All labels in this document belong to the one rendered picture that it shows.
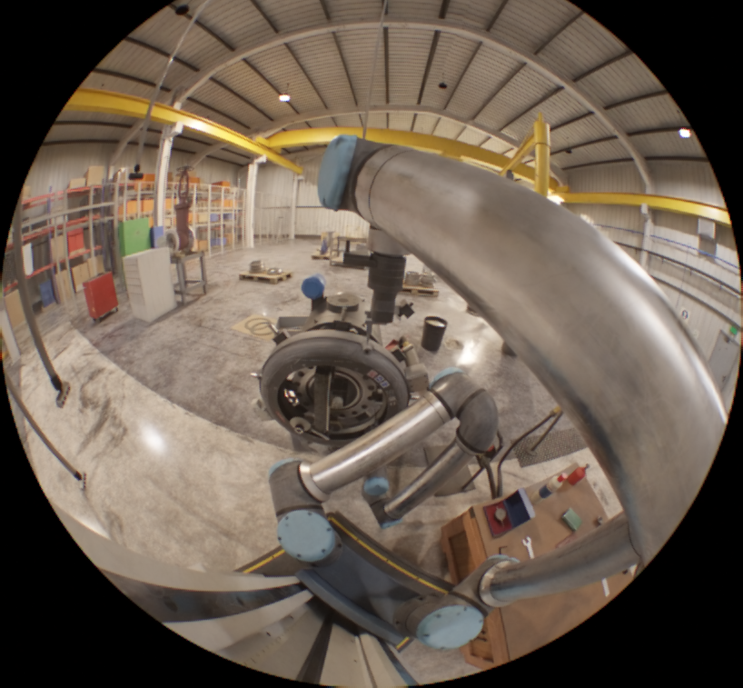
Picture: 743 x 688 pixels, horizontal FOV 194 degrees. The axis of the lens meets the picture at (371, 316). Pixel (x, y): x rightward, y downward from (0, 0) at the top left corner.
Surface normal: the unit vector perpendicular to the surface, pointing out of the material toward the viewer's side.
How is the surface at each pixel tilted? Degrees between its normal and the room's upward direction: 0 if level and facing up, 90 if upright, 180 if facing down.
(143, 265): 90
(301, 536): 5
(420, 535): 0
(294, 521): 5
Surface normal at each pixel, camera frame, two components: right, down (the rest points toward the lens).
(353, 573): 0.10, -0.91
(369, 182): -0.82, 0.07
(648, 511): -0.88, 0.38
